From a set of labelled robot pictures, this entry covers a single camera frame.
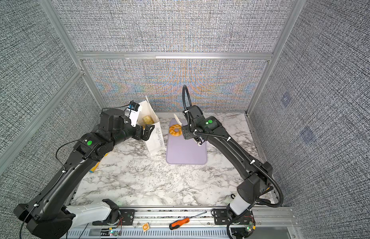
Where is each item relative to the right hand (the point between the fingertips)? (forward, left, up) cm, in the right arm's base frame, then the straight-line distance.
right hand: (190, 128), depth 79 cm
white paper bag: (0, +21, -14) cm, 25 cm away
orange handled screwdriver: (-38, +4, -23) cm, 45 cm away
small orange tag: (-41, +22, -23) cm, 52 cm away
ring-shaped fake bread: (+17, +12, -21) cm, 30 cm away
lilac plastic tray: (-1, +5, -21) cm, 22 cm away
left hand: (-5, +21, +11) cm, 24 cm away
